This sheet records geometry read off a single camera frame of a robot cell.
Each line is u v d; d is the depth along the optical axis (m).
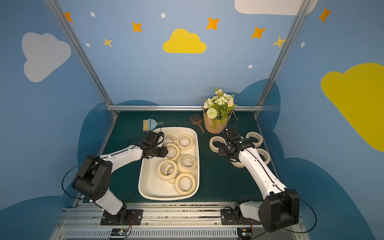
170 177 0.82
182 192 0.79
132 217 0.74
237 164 0.91
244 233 0.73
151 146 0.73
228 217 0.74
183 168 0.85
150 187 0.84
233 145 0.58
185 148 0.98
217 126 0.96
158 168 0.84
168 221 0.74
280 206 0.40
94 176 0.46
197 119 1.15
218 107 0.87
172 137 1.04
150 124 1.22
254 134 1.05
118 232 0.72
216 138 1.02
